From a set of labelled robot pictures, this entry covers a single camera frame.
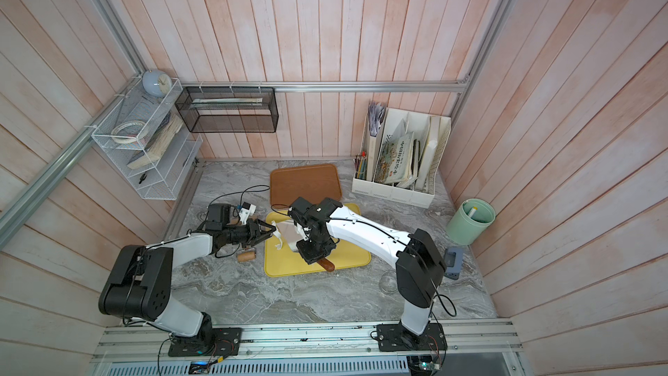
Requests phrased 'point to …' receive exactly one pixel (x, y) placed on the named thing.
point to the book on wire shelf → (159, 143)
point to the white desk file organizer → (431, 137)
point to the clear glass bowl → (388, 282)
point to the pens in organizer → (360, 164)
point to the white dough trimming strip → (277, 234)
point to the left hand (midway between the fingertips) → (273, 233)
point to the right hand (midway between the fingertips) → (310, 259)
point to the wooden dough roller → (246, 256)
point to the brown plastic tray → (310, 183)
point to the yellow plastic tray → (279, 262)
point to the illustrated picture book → (395, 160)
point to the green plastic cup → (471, 219)
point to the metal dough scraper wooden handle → (292, 237)
